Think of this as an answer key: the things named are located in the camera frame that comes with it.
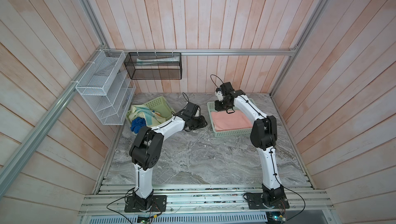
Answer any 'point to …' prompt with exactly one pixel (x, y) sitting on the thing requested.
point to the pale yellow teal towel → (151, 118)
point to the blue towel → (137, 123)
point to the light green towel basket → (159, 105)
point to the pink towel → (223, 121)
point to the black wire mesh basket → (154, 65)
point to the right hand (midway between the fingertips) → (216, 107)
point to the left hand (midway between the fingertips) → (205, 126)
